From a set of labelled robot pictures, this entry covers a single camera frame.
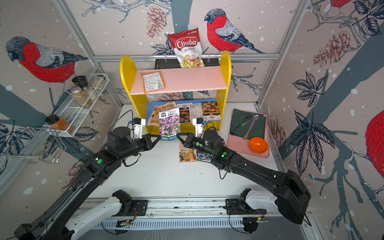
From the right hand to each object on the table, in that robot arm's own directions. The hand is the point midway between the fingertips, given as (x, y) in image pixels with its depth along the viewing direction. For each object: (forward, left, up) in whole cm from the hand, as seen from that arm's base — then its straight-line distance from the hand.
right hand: (176, 136), depth 68 cm
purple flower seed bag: (+7, +4, 0) cm, 8 cm away
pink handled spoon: (+36, -52, -28) cm, 69 cm away
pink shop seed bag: (+21, +18, -13) cm, 31 cm away
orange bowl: (+11, -48, -25) cm, 55 cm away
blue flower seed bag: (+4, -12, -28) cm, 31 cm away
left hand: (0, +6, +2) cm, 6 cm away
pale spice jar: (+31, +49, +7) cm, 59 cm away
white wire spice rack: (+10, +53, +3) cm, 54 cm away
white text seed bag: (+29, -8, -14) cm, 33 cm away
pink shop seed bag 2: (+31, +11, -12) cm, 35 cm away
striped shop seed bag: (+4, -3, -28) cm, 29 cm away
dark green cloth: (+32, -41, -27) cm, 59 cm away
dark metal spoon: (+38, -47, -27) cm, 66 cm away
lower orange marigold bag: (+29, -18, -14) cm, 37 cm away
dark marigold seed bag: (+26, -1, -13) cm, 29 cm away
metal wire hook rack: (-9, +54, +6) cm, 55 cm away
